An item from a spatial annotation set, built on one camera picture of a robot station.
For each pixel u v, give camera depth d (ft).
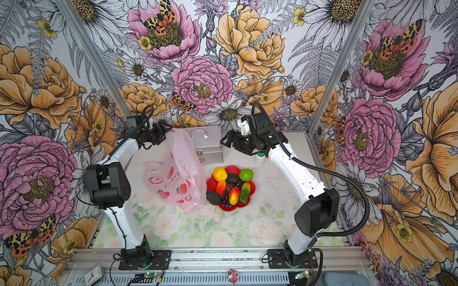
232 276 2.20
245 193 2.84
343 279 2.21
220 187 3.00
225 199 2.85
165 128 2.88
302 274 2.35
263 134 1.95
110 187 1.75
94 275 2.26
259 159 3.28
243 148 2.26
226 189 3.09
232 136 2.26
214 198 2.73
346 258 2.53
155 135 2.85
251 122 2.02
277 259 2.42
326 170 1.45
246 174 2.95
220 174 3.01
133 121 2.50
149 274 2.34
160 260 2.41
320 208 1.40
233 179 3.09
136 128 2.50
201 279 2.13
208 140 3.18
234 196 2.73
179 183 2.79
